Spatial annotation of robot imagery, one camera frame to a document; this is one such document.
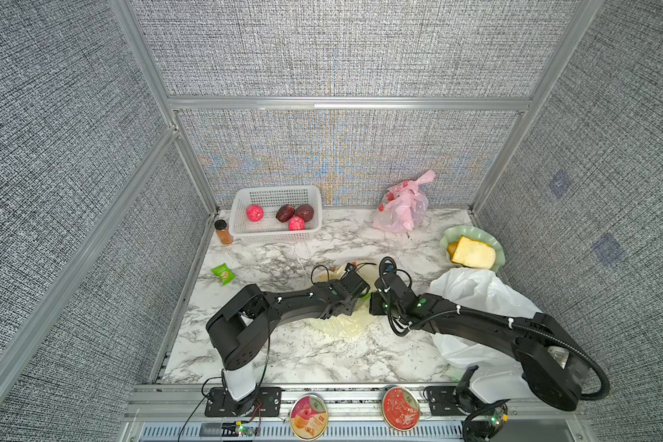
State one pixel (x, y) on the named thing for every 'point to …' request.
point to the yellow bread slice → (474, 252)
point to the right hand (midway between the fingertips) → (369, 292)
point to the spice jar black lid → (225, 236)
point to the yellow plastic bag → (361, 322)
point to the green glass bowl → (475, 234)
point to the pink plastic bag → (403, 207)
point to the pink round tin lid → (308, 416)
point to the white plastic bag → (482, 287)
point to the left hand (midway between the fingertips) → (347, 295)
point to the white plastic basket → (269, 229)
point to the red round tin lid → (401, 408)
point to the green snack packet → (224, 273)
